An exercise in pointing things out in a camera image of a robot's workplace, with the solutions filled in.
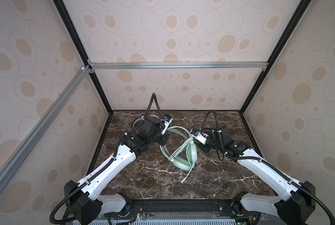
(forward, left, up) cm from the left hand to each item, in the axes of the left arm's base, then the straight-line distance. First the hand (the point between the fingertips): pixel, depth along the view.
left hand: (171, 130), depth 72 cm
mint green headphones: (-14, -10, -1) cm, 17 cm away
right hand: (+1, -15, -8) cm, 17 cm away
